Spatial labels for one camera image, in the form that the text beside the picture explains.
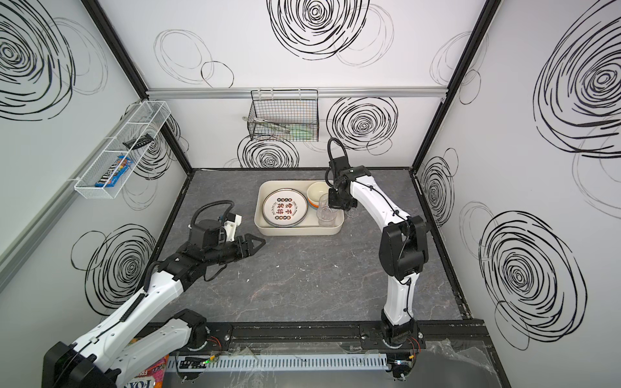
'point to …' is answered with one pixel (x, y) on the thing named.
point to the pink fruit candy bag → (152, 377)
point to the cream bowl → (314, 192)
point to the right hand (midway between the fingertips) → (334, 204)
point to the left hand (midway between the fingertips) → (262, 244)
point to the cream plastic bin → (310, 226)
